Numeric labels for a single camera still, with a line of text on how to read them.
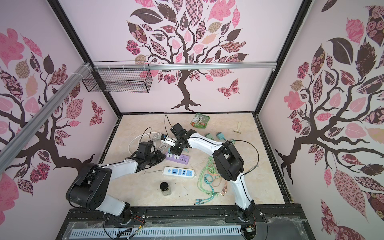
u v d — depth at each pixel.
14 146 0.51
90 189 0.44
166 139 0.78
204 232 0.70
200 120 1.14
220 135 1.04
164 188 0.74
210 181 0.85
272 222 0.72
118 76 0.95
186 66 0.94
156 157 0.83
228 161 0.52
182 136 0.69
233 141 0.54
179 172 0.86
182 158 0.92
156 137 1.04
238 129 1.10
